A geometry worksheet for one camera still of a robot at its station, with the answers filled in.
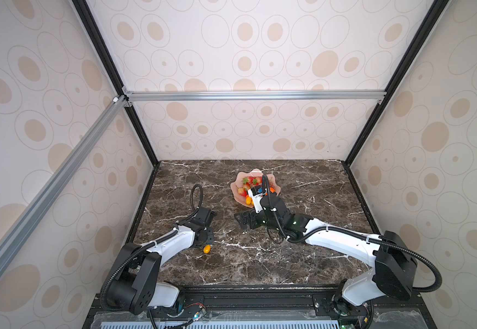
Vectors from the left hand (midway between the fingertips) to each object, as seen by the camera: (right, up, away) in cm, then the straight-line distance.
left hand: (212, 234), depth 90 cm
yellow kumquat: (-2, -5, -4) cm, 7 cm away
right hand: (+14, +11, -10) cm, 21 cm away
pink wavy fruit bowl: (+19, +27, +19) cm, 38 cm away
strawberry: (+21, +24, +15) cm, 35 cm away
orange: (+28, +19, +10) cm, 35 cm away
